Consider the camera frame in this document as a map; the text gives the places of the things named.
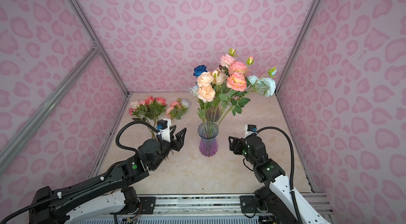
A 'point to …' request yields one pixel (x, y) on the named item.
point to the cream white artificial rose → (134, 104)
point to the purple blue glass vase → (208, 131)
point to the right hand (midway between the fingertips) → (233, 138)
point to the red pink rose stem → (149, 109)
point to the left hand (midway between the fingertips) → (182, 125)
